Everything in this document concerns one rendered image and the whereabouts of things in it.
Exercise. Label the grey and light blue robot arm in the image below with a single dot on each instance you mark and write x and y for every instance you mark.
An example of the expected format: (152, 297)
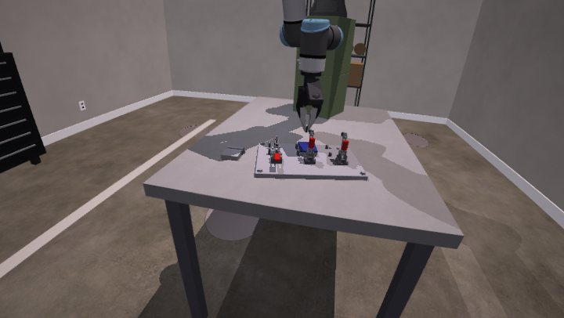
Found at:
(315, 36)

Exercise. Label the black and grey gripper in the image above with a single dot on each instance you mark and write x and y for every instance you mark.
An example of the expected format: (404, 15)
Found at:
(302, 101)

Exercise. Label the toggle clamp with red handle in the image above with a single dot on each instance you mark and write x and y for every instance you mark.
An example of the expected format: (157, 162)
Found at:
(339, 159)
(276, 158)

